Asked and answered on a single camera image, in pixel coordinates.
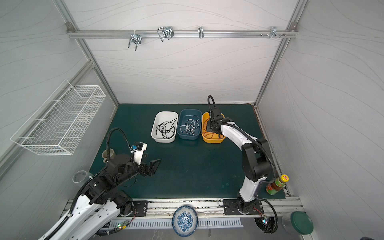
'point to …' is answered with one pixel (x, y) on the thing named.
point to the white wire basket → (56, 127)
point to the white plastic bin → (160, 117)
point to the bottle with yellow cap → (276, 186)
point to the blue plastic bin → (183, 115)
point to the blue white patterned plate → (184, 220)
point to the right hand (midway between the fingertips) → (214, 123)
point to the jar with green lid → (297, 223)
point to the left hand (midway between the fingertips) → (156, 155)
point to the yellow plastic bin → (215, 139)
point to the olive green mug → (104, 155)
